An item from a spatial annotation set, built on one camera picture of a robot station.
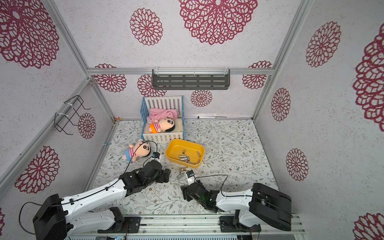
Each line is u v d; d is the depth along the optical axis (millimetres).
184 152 1001
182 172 922
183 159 970
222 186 875
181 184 873
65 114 745
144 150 947
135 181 584
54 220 389
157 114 1101
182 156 975
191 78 947
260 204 423
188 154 1010
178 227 733
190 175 730
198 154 1001
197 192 622
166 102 1095
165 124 1010
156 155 717
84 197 458
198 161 970
